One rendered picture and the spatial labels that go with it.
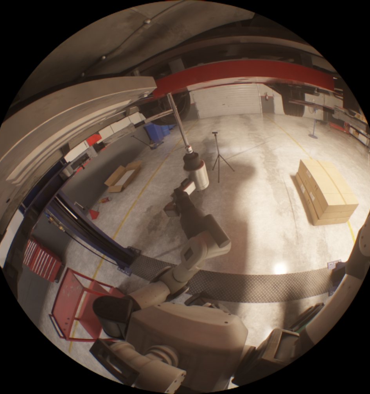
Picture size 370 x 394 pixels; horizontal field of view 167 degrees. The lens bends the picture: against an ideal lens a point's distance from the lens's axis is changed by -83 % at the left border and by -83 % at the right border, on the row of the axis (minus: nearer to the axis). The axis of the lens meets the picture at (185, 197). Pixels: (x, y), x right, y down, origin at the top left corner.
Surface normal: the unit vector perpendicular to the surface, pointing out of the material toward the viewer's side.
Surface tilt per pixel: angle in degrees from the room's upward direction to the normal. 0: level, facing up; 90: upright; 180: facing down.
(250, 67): 92
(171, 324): 38
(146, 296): 54
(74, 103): 90
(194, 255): 49
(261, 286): 0
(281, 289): 0
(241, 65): 92
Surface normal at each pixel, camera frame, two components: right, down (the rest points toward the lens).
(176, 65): -0.26, 0.74
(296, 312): -0.29, -0.69
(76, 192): 0.92, 0.00
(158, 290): 0.54, -0.79
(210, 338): -0.14, -0.99
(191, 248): -0.85, -0.11
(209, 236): 0.38, -0.81
